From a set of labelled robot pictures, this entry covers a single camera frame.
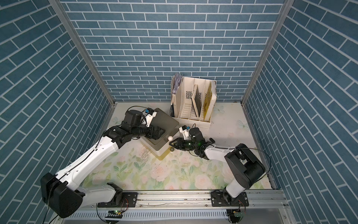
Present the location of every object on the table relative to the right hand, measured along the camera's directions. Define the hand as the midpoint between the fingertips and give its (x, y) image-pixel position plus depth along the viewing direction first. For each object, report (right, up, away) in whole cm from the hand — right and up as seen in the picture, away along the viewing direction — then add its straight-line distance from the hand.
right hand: (172, 145), depth 83 cm
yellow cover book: (+25, +27, +8) cm, 38 cm away
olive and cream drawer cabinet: (-1, +12, -2) cm, 12 cm away
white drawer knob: (-1, +5, -4) cm, 7 cm away
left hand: (-5, +10, -6) cm, 13 cm away
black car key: (+27, 0, +16) cm, 32 cm away
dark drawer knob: (-1, -4, +6) cm, 7 cm away
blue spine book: (+2, +41, +8) cm, 42 cm away
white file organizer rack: (+6, +22, +32) cm, 40 cm away
